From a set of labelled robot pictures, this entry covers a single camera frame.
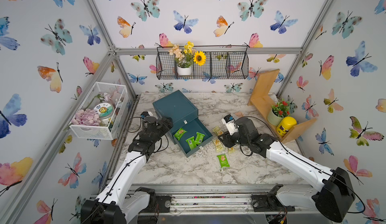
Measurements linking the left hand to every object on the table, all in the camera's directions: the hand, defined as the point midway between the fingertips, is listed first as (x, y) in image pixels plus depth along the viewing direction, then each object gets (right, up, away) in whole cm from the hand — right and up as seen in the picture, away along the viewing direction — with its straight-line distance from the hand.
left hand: (169, 120), depth 81 cm
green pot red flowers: (+60, +3, +7) cm, 61 cm away
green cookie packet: (+29, -23, +6) cm, 38 cm away
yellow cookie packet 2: (+28, -8, +18) cm, 34 cm away
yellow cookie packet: (+28, -17, +10) cm, 34 cm away
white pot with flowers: (+8, +29, +10) cm, 32 cm away
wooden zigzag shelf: (+59, +11, +25) cm, 65 cm away
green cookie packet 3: (+12, -13, +5) cm, 18 cm away
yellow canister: (+63, -3, +2) cm, 63 cm away
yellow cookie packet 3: (+35, -19, +10) cm, 41 cm away
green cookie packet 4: (+16, -11, +6) cm, 20 cm away
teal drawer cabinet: (+3, +7, +4) cm, 9 cm away
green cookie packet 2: (+5, -8, +8) cm, 12 cm away
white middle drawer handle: (+8, -1, +2) cm, 9 cm away
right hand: (+28, -7, -2) cm, 29 cm away
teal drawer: (+12, -5, +12) cm, 17 cm away
